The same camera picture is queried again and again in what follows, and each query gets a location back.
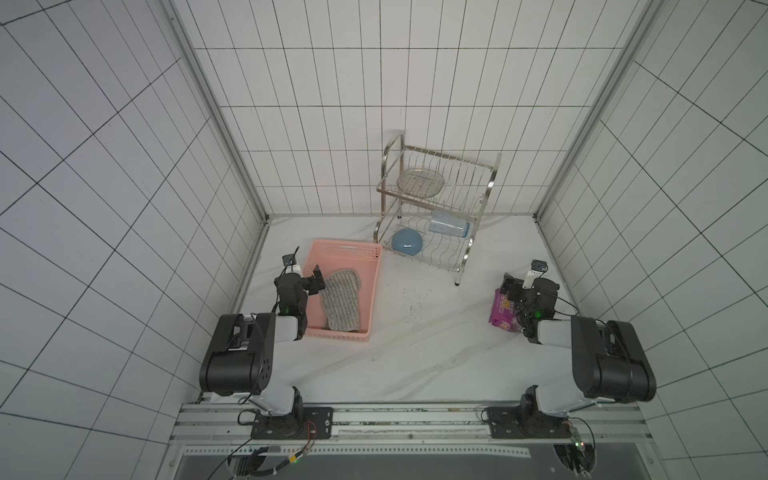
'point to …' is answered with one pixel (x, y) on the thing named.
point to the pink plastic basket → (330, 256)
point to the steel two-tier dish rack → (431, 204)
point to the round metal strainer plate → (421, 182)
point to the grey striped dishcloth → (341, 300)
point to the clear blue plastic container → (449, 224)
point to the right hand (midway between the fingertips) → (512, 272)
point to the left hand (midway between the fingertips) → (303, 272)
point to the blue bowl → (407, 241)
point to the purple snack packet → (503, 313)
